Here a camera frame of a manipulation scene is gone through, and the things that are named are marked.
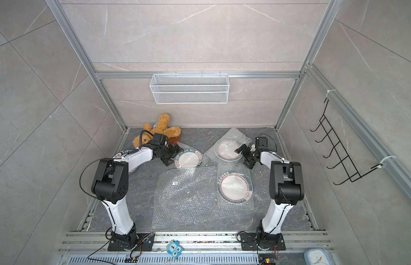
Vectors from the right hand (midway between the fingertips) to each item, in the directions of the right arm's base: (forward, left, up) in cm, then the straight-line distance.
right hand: (240, 154), depth 98 cm
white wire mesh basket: (+33, +31, +25) cm, 52 cm away
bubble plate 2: (0, +32, -3) cm, 32 cm away
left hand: (+1, +35, +3) cm, 35 cm away
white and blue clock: (-51, -26, -4) cm, 57 cm away
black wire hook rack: (-29, -33, +28) cm, 52 cm away
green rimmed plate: (+5, +76, -3) cm, 76 cm away
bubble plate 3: (+6, +10, -3) cm, 12 cm away
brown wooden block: (+15, +44, -3) cm, 46 cm away
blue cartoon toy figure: (-47, +35, -3) cm, 59 cm away
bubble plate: (-20, +5, -3) cm, 20 cm away
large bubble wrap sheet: (-21, +17, -4) cm, 28 cm away
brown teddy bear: (+19, +51, +4) cm, 55 cm away
